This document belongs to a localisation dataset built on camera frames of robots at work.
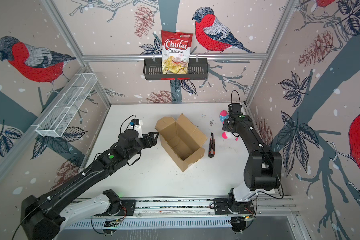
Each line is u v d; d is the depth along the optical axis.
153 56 0.92
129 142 0.55
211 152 0.93
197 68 0.95
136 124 0.66
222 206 0.73
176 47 0.83
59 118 0.73
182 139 0.99
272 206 0.75
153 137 0.68
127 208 0.73
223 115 0.93
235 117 0.63
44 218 0.38
